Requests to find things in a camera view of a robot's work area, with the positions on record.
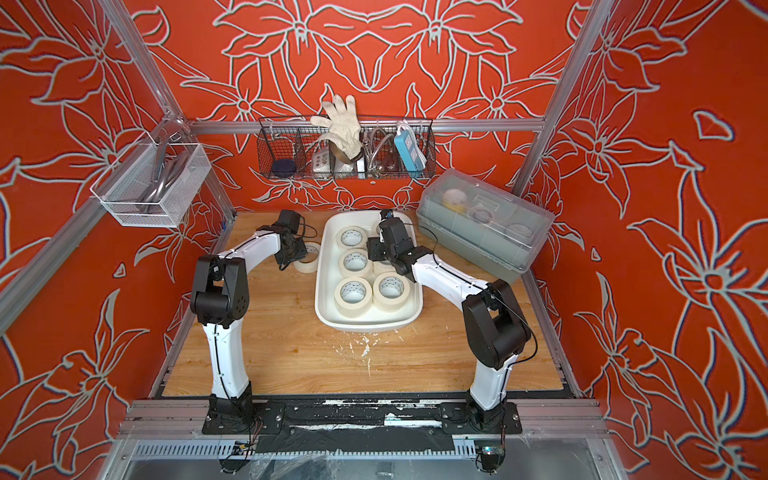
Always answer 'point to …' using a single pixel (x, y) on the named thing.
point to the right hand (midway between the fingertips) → (368, 241)
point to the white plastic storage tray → (328, 275)
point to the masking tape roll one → (309, 264)
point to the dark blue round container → (283, 168)
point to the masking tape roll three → (355, 263)
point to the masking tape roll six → (391, 292)
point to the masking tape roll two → (352, 237)
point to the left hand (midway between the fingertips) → (298, 251)
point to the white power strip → (321, 165)
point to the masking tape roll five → (353, 297)
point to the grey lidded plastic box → (490, 227)
